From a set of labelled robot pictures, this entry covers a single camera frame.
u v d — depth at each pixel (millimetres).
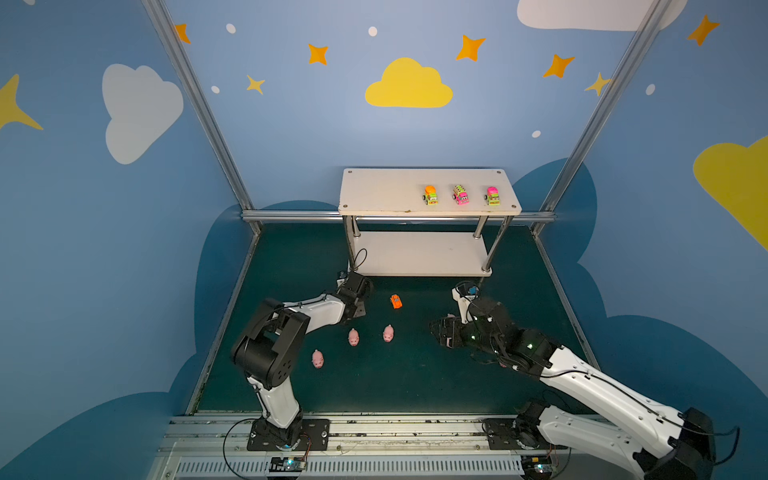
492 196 783
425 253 1074
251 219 1160
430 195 782
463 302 693
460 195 785
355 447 733
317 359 853
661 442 402
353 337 899
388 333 907
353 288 776
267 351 478
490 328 566
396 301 984
